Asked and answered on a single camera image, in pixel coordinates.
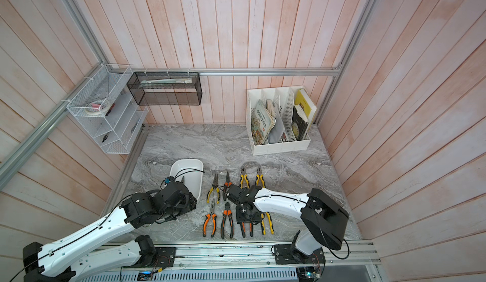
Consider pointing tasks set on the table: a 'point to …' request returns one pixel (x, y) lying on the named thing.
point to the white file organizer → (278, 119)
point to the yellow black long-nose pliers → (214, 185)
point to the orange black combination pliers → (243, 229)
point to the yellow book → (302, 98)
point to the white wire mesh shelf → (116, 130)
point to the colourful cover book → (262, 122)
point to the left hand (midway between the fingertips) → (189, 207)
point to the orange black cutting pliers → (227, 212)
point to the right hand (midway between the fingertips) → (243, 219)
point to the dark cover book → (300, 123)
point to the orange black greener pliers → (214, 217)
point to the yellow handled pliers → (259, 175)
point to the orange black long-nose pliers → (226, 184)
